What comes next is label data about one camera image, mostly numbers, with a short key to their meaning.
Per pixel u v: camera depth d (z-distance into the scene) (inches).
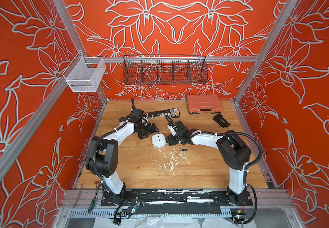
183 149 35.5
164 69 38.4
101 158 18.2
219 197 28.7
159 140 36.2
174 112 43.4
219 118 40.8
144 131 31.4
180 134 29.4
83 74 36.4
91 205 27.9
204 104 43.4
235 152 19.8
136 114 29.4
